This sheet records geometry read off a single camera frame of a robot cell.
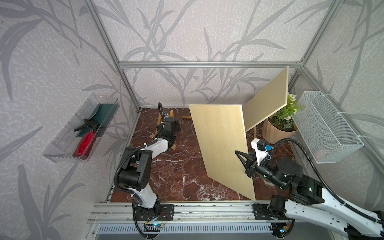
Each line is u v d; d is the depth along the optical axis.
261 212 0.74
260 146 0.49
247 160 0.55
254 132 0.96
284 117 0.89
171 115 0.87
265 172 0.51
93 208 0.76
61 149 0.59
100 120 0.72
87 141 0.60
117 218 0.74
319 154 0.72
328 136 0.60
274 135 0.89
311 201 0.44
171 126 0.72
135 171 0.47
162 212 0.72
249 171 0.54
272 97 0.58
